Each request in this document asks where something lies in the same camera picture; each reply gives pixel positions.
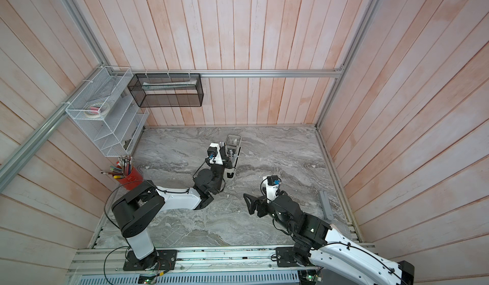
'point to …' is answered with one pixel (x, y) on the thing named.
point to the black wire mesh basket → (167, 90)
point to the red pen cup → (133, 180)
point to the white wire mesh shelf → (116, 133)
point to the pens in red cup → (123, 167)
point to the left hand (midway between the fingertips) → (225, 145)
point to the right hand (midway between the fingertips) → (253, 191)
